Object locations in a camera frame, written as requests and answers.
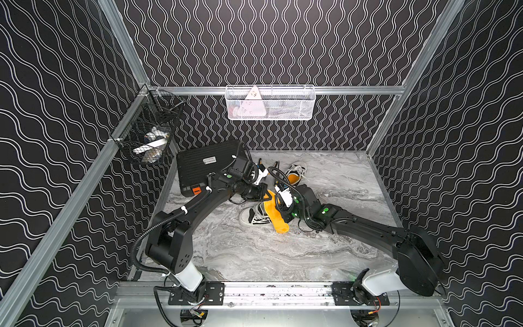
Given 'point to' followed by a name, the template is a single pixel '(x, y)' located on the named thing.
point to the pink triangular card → (253, 108)
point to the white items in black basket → (152, 150)
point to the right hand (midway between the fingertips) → (278, 204)
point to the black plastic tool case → (195, 165)
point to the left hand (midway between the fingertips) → (271, 194)
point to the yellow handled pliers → (274, 165)
